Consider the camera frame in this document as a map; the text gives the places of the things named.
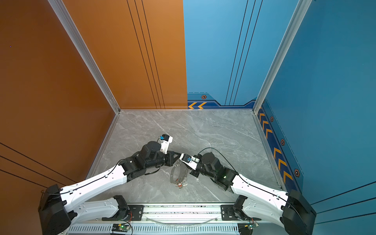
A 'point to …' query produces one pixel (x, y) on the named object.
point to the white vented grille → (158, 229)
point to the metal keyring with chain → (178, 174)
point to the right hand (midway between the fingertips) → (184, 159)
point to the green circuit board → (118, 227)
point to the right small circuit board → (251, 226)
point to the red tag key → (180, 185)
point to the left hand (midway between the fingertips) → (182, 154)
